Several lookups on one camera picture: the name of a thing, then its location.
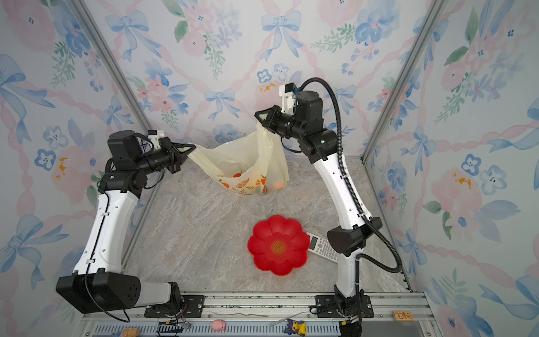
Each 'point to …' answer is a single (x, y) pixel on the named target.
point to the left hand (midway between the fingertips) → (196, 142)
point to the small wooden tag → (404, 316)
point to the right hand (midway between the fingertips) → (254, 112)
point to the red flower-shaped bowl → (278, 244)
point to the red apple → (237, 175)
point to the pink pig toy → (218, 326)
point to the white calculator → (322, 247)
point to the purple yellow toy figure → (298, 327)
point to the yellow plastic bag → (251, 164)
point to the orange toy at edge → (130, 332)
